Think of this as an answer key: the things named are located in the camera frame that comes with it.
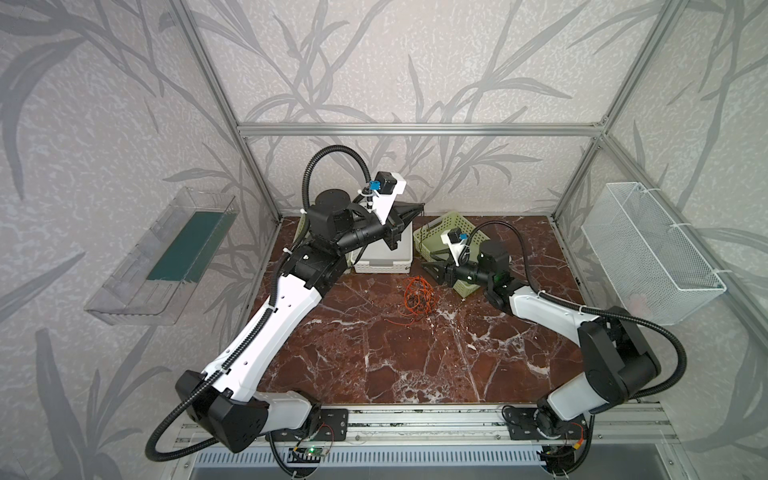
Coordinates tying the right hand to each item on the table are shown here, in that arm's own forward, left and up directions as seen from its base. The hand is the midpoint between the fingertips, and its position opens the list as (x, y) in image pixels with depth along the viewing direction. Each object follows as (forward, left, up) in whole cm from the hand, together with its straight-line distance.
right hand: (429, 251), depth 83 cm
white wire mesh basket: (-15, -47, +12) cm, 51 cm away
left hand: (-6, +2, +25) cm, 26 cm away
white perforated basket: (+8, +15, -14) cm, 22 cm away
